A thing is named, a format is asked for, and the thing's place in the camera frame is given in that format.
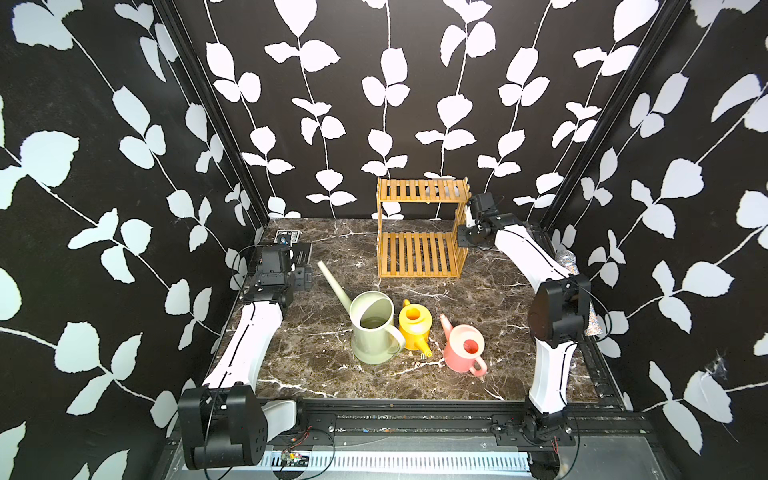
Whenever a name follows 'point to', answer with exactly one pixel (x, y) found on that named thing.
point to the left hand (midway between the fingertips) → (287, 264)
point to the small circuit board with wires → (290, 459)
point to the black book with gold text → (301, 252)
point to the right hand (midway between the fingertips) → (459, 231)
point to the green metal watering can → (375, 338)
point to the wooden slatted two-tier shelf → (418, 220)
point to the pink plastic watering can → (463, 348)
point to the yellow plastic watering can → (415, 321)
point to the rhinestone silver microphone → (568, 263)
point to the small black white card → (287, 236)
